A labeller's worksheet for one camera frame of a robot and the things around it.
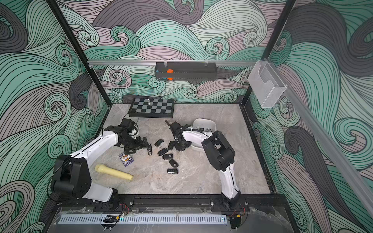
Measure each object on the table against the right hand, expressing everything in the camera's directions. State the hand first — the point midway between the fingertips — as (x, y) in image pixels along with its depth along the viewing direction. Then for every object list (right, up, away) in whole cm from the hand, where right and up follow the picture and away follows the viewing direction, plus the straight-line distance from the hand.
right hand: (183, 147), depth 95 cm
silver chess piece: (-28, +31, +20) cm, 47 cm away
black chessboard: (-25, +27, +19) cm, 41 cm away
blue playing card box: (-35, -6, -8) cm, 36 cm away
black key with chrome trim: (-6, -11, -12) cm, 18 cm away
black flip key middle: (-13, -2, -4) cm, 14 cm away
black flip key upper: (-17, +3, 0) cm, 17 cm away
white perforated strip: (-21, -30, -26) cm, 44 cm away
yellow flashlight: (-44, -11, -13) cm, 47 cm away
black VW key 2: (-6, -8, -9) cm, 13 cm away
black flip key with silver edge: (-8, +1, -1) cm, 8 cm away
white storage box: (+16, +16, +7) cm, 23 cm away
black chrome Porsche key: (-22, -1, -3) cm, 22 cm away
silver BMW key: (+19, +11, +8) cm, 23 cm away
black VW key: (-11, -5, -4) cm, 12 cm away
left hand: (-24, +2, -10) cm, 26 cm away
